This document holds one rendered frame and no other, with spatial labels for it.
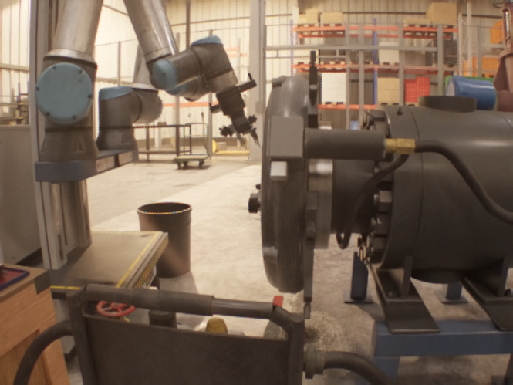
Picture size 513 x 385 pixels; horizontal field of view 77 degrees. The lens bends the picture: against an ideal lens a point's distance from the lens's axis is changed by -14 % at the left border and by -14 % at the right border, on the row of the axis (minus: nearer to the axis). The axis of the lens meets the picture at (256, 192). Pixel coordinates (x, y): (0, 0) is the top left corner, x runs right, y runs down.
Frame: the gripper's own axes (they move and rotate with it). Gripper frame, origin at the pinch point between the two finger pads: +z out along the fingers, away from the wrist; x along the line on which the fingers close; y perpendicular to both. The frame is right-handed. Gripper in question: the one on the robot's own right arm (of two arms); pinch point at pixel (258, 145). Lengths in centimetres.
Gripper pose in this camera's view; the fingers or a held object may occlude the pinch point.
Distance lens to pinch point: 119.0
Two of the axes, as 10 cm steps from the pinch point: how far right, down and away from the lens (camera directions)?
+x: 2.0, 2.8, -9.4
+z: 3.7, 8.6, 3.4
